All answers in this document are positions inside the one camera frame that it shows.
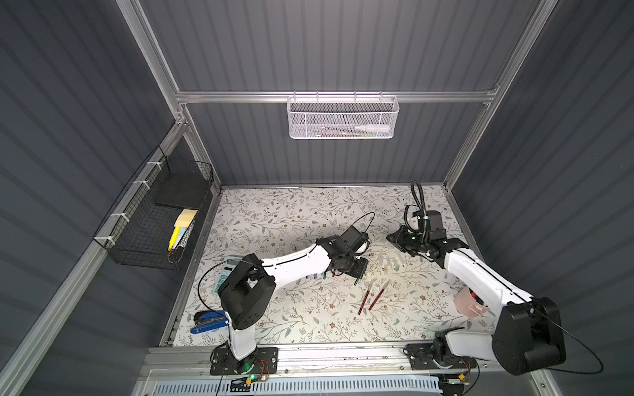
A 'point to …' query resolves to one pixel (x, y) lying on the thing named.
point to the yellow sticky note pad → (182, 222)
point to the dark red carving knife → (379, 295)
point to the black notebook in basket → (184, 190)
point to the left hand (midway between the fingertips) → (367, 274)
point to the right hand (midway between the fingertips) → (391, 236)
